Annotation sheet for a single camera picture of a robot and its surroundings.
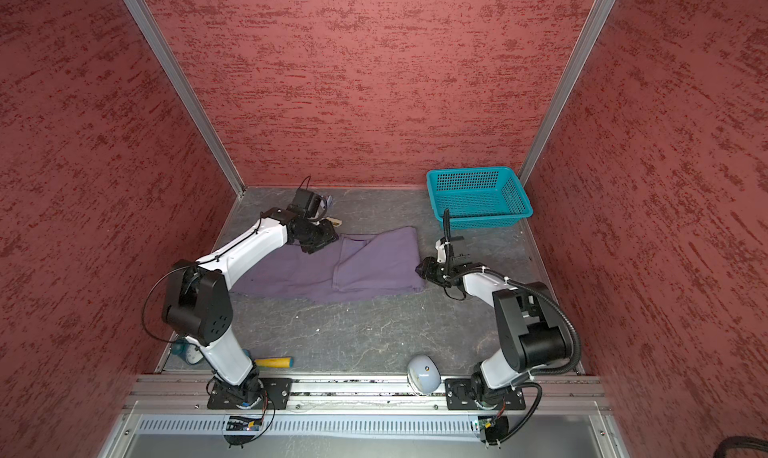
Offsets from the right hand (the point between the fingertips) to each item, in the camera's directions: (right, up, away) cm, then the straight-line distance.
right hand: (418, 275), depth 93 cm
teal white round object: (-61, -16, -18) cm, 66 cm away
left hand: (-27, +10, -3) cm, 28 cm away
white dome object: (-1, -19, -22) cm, 30 cm away
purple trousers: (-13, +4, +2) cm, 14 cm away
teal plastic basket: (+26, +27, +25) cm, 45 cm away
